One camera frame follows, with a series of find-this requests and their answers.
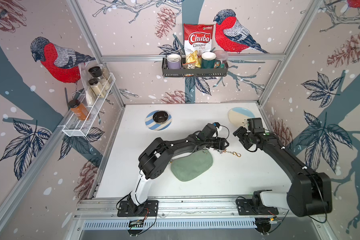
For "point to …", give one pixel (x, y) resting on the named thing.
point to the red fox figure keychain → (221, 151)
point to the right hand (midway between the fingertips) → (235, 133)
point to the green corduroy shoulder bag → (190, 166)
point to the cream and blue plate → (238, 116)
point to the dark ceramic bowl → (160, 117)
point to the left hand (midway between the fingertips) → (227, 141)
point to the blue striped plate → (154, 125)
